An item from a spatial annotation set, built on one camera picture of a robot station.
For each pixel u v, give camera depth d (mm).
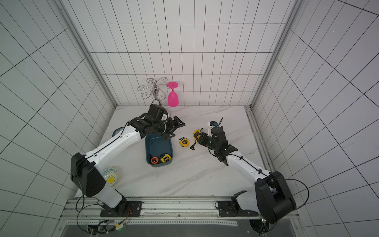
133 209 737
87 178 412
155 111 609
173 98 1012
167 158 881
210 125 776
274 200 406
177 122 706
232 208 657
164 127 679
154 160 872
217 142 644
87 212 671
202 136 772
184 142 952
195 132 843
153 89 934
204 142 747
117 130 995
